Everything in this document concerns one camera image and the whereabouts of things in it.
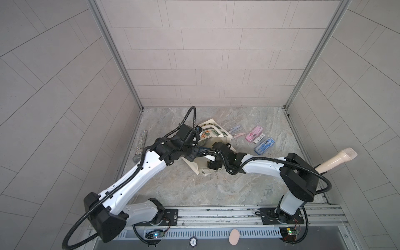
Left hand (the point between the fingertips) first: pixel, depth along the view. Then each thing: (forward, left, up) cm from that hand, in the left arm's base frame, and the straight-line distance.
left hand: (197, 148), depth 74 cm
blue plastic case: (+11, -40, -16) cm, 45 cm away
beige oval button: (-33, -17, -16) cm, 41 cm away
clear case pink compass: (+23, -25, -17) cm, 38 cm away
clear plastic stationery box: (+16, -38, -15) cm, 44 cm away
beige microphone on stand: (-9, -59, +13) cm, 61 cm away
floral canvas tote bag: (+8, -7, +2) cm, 11 cm away
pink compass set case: (+21, -36, -17) cm, 45 cm away
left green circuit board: (-32, +17, -16) cm, 40 cm away
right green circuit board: (-32, -42, -18) cm, 56 cm away
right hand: (+5, -7, -14) cm, 17 cm away
